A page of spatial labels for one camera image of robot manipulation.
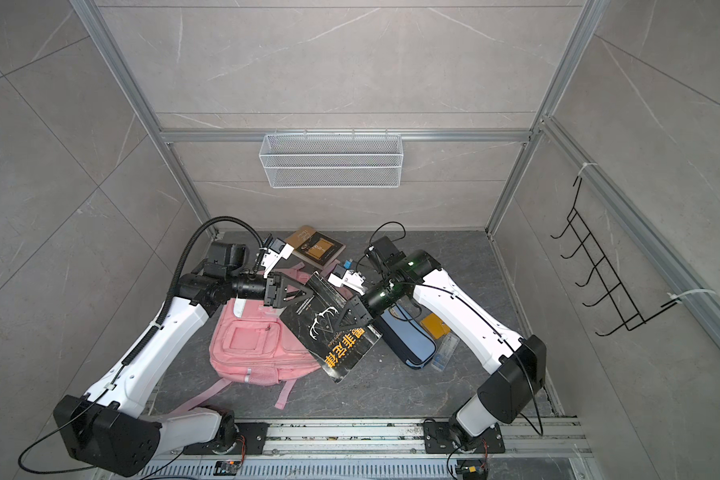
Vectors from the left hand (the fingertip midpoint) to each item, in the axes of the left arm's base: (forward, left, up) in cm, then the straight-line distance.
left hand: (308, 288), depth 68 cm
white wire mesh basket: (+52, -4, 0) cm, 52 cm away
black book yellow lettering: (-7, -2, -3) cm, 8 cm away
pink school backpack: (-2, +20, -24) cm, 31 cm away
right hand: (-8, -8, -4) cm, 12 cm away
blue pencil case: (-4, -27, -25) cm, 37 cm away
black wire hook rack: (-6, -69, +3) cm, 69 cm away
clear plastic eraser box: (-4, -38, -28) cm, 47 cm away
